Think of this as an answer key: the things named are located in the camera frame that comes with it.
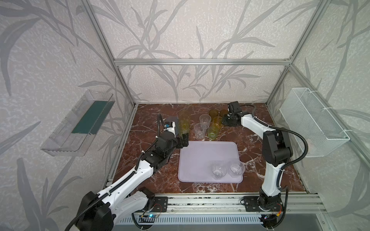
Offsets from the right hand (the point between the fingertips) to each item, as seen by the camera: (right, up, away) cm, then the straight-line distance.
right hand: (222, 120), depth 100 cm
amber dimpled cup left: (-5, +6, +11) cm, 14 cm away
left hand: (-26, -7, -20) cm, 34 cm away
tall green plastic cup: (-27, -4, -8) cm, 28 cm away
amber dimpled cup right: (+2, +6, +7) cm, 9 cm away
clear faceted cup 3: (-5, -30, -15) cm, 34 cm away
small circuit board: (-41, -47, -29) cm, 68 cm away
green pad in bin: (-66, +1, -35) cm, 74 cm away
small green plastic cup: (-7, -9, +1) cm, 11 cm away
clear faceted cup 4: (+6, -29, -15) cm, 33 cm away
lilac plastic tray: (-19, -27, -9) cm, 34 cm away
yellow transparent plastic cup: (-3, -1, +5) cm, 6 cm away
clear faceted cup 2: (-16, -7, +3) cm, 18 cm away
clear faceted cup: (-11, +1, +7) cm, 13 cm away
